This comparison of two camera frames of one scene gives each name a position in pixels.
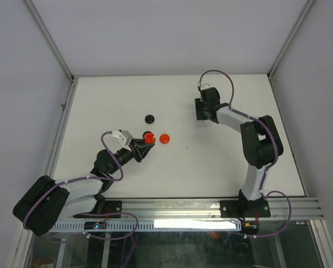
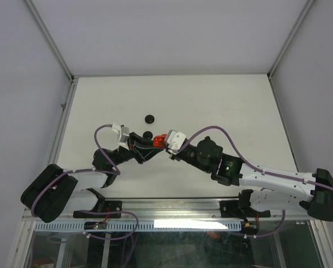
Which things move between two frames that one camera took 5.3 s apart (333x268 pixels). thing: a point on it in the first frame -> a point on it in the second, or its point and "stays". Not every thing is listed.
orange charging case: (149, 138) -> (158, 140)
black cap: (149, 119) stays
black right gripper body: (205, 108) -> (188, 155)
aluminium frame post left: (69, 97) stays
